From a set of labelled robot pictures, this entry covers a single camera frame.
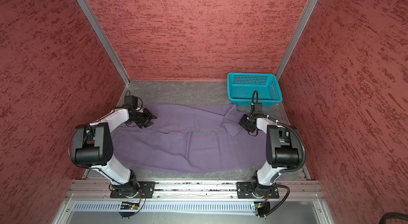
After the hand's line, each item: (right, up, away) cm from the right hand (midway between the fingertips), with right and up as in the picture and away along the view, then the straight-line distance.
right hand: (239, 125), depth 96 cm
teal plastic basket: (+6, +26, +21) cm, 34 cm away
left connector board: (-57, -33, -24) cm, 70 cm away
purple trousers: (-30, -6, -7) cm, 32 cm away
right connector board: (+6, -34, -25) cm, 43 cm away
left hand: (-51, +3, -3) cm, 51 cm away
